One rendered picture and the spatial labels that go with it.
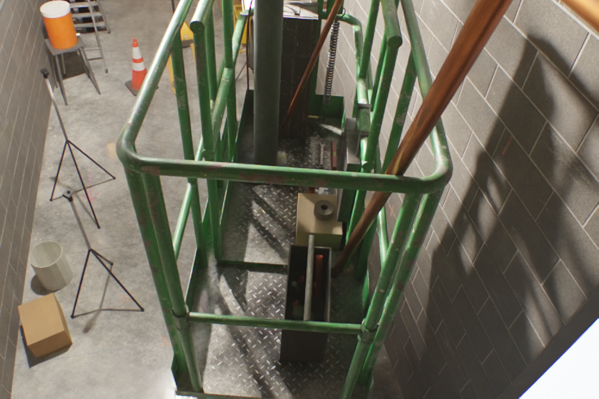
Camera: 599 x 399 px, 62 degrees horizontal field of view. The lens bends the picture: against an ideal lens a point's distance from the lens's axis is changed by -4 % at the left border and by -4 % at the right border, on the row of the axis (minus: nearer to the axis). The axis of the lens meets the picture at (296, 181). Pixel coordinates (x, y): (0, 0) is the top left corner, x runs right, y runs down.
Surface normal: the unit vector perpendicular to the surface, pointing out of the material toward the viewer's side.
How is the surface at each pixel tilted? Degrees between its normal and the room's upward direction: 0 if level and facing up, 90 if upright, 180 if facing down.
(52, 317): 0
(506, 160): 90
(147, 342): 0
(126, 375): 0
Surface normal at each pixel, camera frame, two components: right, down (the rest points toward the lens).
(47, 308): 0.06, -0.69
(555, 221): -0.97, 0.13
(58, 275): 0.67, 0.56
